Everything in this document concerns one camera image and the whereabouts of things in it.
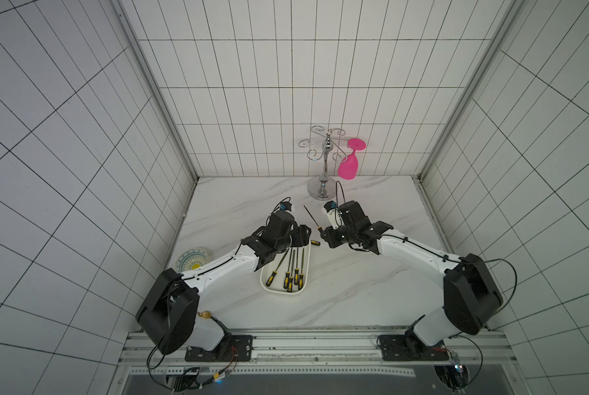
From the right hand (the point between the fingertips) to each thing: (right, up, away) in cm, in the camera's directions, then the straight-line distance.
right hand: (315, 236), depth 86 cm
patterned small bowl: (-47, -9, +4) cm, 48 cm away
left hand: (-5, +1, -1) cm, 6 cm away
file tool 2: (-15, -15, +1) cm, 21 cm away
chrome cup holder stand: (+7, +18, +28) cm, 34 cm away
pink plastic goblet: (+15, +28, +14) cm, 35 cm away
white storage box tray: (-10, -14, +1) cm, 18 cm away
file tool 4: (-5, -15, +1) cm, 16 cm away
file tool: (+1, -4, +9) cm, 10 cm away
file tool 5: (-7, -16, +1) cm, 17 cm away
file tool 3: (-9, -16, 0) cm, 18 cm away
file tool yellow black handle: (+2, +3, 0) cm, 3 cm away
